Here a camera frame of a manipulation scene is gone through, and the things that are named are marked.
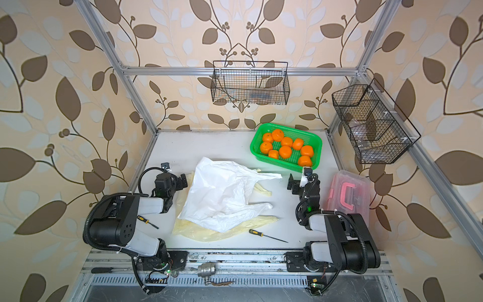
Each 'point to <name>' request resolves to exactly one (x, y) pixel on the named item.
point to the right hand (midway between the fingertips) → (302, 175)
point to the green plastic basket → (291, 163)
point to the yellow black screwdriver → (261, 234)
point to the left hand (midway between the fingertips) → (171, 174)
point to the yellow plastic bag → (197, 231)
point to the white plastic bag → (219, 193)
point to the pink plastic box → (350, 192)
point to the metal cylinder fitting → (206, 269)
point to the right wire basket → (377, 129)
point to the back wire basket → (256, 82)
